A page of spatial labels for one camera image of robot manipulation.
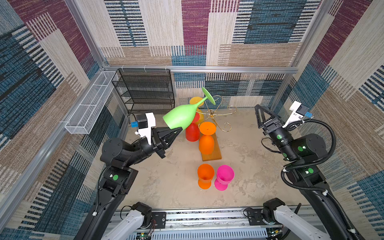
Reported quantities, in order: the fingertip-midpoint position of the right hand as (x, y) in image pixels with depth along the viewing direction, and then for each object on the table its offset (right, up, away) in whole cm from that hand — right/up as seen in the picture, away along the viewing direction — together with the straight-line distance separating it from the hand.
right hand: (256, 109), depth 54 cm
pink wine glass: (-7, -30, +21) cm, 37 cm away
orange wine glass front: (-16, -12, +18) cm, 27 cm away
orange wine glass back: (-16, -30, +23) cm, 41 cm away
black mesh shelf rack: (-58, +20, +57) cm, 83 cm away
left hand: (-26, -6, -6) cm, 28 cm away
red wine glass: (-23, -9, +23) cm, 34 cm away
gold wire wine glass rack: (-13, 0, +21) cm, 25 cm away
